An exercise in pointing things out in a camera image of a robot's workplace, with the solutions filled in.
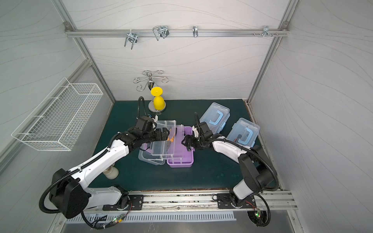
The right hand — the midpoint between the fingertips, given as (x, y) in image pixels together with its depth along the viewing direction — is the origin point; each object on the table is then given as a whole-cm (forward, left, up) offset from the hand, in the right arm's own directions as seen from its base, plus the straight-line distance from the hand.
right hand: (186, 143), depth 88 cm
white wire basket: (-5, +61, +25) cm, 66 cm away
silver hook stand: (+34, +26, +20) cm, 47 cm away
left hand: (0, +14, +10) cm, 17 cm away
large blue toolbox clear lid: (+8, -36, +1) cm, 37 cm away
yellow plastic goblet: (+24, +20, +10) cm, 33 cm away
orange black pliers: (0, +9, +3) cm, 9 cm away
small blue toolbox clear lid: (+18, -18, +3) cm, 26 cm away
